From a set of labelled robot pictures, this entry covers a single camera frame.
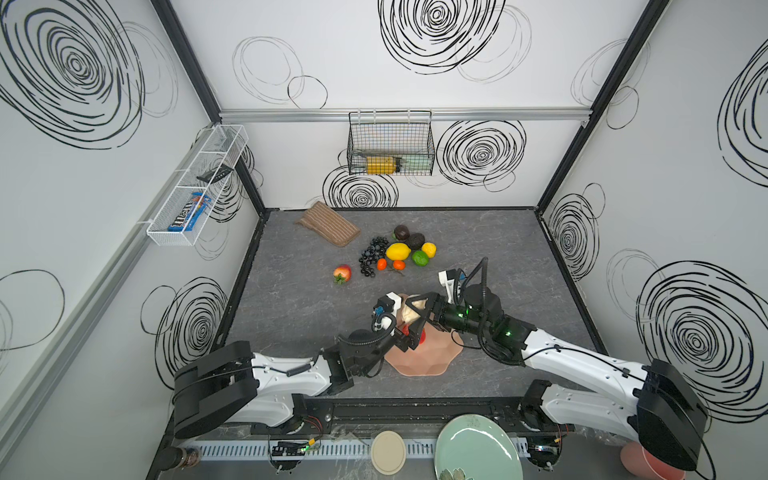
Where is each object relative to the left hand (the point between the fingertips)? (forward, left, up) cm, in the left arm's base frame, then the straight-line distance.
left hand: (417, 308), depth 73 cm
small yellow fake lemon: (+31, -6, -16) cm, 35 cm away
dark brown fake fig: (+37, +4, -15) cm, 40 cm away
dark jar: (-31, +50, -8) cm, 60 cm away
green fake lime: (+26, -3, -16) cm, 31 cm away
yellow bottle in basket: (+39, +12, +13) cm, 43 cm away
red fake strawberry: (+18, +23, -15) cm, 33 cm away
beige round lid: (-28, +6, -12) cm, 31 cm away
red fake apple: (-1, -3, -17) cm, 18 cm away
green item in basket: (+39, +1, +14) cm, 42 cm away
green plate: (-26, -15, -17) cm, 34 cm away
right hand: (0, +2, 0) cm, 2 cm away
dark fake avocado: (+33, -1, -15) cm, 36 cm away
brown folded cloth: (+43, +32, -18) cm, 57 cm away
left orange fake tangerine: (+24, +11, -17) cm, 31 cm away
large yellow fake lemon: (+28, +5, -15) cm, 32 cm away
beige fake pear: (-2, +2, +1) cm, 3 cm away
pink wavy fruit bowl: (-7, -4, -17) cm, 18 cm away
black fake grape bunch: (+27, +13, -15) cm, 34 cm away
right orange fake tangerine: (+24, +4, -17) cm, 30 cm away
